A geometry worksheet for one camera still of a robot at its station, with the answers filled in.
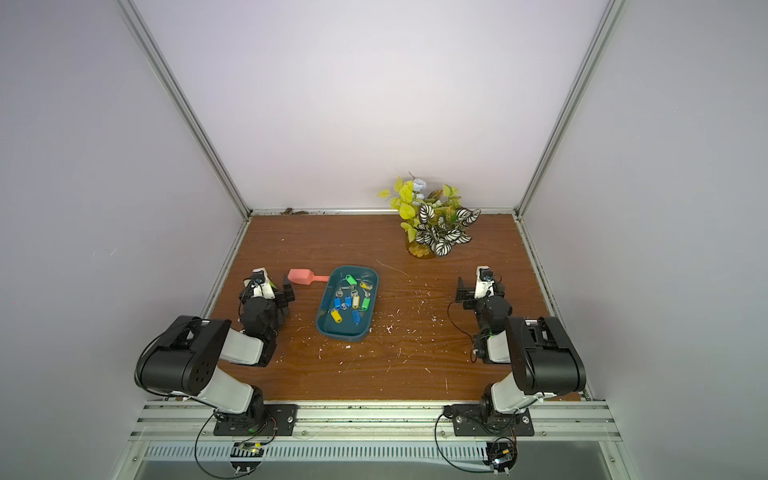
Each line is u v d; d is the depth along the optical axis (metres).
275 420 0.73
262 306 0.71
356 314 0.92
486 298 0.78
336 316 0.92
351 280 1.00
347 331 0.85
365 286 0.98
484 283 0.78
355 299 0.95
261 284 0.76
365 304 0.94
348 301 0.95
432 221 0.86
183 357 0.46
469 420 0.73
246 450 0.72
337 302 0.95
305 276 0.98
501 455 0.70
